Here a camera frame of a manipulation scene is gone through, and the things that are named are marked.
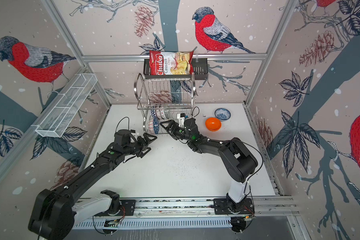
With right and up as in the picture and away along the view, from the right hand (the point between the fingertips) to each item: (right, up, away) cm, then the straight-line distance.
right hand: (160, 130), depth 83 cm
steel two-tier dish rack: (-5, +22, +43) cm, 48 cm away
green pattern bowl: (+1, +10, +26) cm, 28 cm away
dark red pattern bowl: (-4, +10, +15) cm, 19 cm away
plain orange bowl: (+34, +2, +20) cm, 39 cm away
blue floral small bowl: (+43, +10, +28) cm, 52 cm away
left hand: (-3, -6, -4) cm, 8 cm away
